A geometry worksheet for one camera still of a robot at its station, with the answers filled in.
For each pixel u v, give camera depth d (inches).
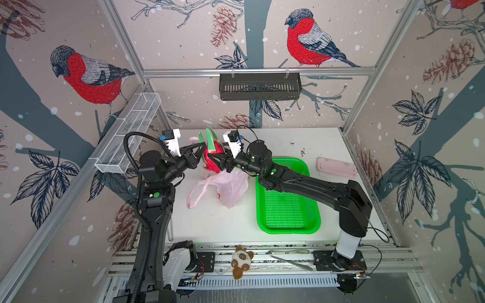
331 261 28.9
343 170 39.8
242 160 24.8
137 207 19.3
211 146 25.5
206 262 28.8
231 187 29.3
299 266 28.7
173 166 22.1
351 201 17.3
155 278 15.3
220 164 25.0
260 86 40.9
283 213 34.3
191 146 24.6
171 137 22.7
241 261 28.3
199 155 24.9
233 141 23.5
